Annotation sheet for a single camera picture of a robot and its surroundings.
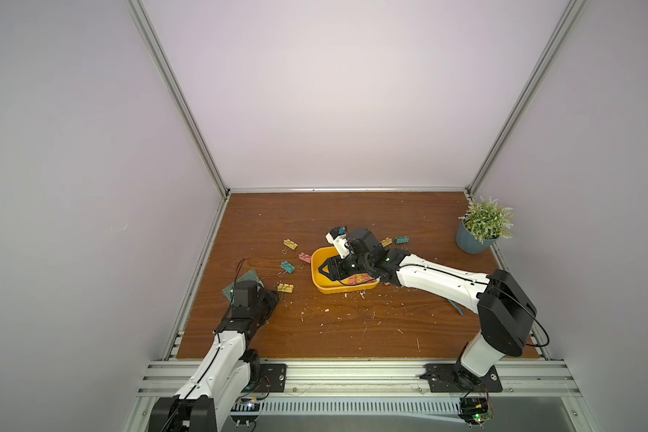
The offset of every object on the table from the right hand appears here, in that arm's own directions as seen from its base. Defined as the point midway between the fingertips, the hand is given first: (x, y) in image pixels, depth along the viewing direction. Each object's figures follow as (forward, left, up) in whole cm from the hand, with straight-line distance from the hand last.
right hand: (324, 262), depth 80 cm
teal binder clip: (+5, +14, -14) cm, 21 cm away
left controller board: (-36, +20, -18) cm, 45 cm away
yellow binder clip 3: (+17, -22, -15) cm, 32 cm away
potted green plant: (+16, -53, 0) cm, 55 cm away
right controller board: (-34, -41, -16) cm, 56 cm away
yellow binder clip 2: (-2, +14, -14) cm, 20 cm away
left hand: (-4, +15, -13) cm, 20 cm away
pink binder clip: (+9, +9, -13) cm, 18 cm away
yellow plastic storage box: (-4, -2, -8) cm, 9 cm away
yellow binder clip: (+15, +15, -14) cm, 26 cm away
